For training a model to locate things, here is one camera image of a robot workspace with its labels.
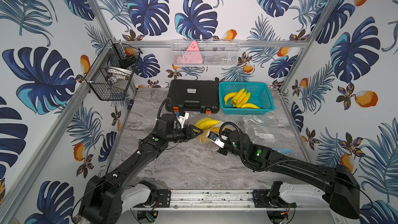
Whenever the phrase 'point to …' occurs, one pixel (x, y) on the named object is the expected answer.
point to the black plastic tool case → (202, 95)
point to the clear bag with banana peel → (200, 137)
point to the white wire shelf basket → (205, 52)
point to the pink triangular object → (193, 55)
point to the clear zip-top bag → (267, 132)
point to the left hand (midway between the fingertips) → (201, 130)
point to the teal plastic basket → (260, 95)
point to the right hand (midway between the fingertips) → (214, 133)
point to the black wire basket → (110, 77)
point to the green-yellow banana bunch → (206, 123)
